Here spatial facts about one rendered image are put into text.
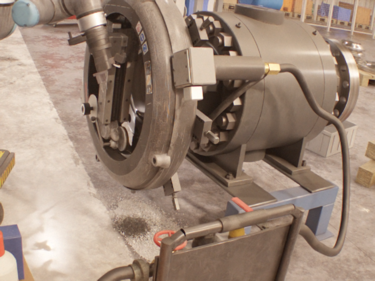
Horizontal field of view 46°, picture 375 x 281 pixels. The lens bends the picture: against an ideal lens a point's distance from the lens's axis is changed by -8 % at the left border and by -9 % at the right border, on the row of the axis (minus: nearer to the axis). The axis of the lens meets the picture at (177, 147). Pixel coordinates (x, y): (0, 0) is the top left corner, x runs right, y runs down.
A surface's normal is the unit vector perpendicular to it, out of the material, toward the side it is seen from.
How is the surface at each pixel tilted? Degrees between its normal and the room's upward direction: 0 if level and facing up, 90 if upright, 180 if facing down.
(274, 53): 52
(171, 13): 37
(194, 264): 90
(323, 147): 90
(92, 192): 0
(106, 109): 93
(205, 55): 68
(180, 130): 96
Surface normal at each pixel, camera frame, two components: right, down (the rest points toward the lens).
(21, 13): -0.33, 0.39
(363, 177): -0.72, 0.18
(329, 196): 0.49, 0.38
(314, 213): -0.87, 0.10
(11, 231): 0.16, -0.87
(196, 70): 0.50, 0.00
